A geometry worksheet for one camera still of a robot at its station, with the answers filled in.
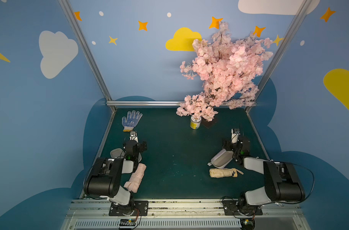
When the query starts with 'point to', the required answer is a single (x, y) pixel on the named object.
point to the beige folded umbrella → (218, 173)
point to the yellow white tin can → (195, 122)
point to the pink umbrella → (133, 185)
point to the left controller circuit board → (127, 223)
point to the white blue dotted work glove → (133, 120)
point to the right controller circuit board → (248, 224)
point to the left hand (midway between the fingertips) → (136, 138)
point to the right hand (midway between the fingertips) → (232, 137)
